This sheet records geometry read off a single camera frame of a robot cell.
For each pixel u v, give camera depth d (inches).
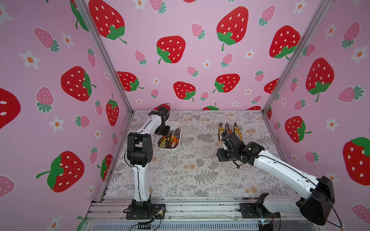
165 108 33.6
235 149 23.0
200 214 28.9
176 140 38.8
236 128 42.8
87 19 28.1
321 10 27.4
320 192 16.5
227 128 43.0
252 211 28.7
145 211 25.8
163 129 34.2
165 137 39.6
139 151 22.5
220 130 42.6
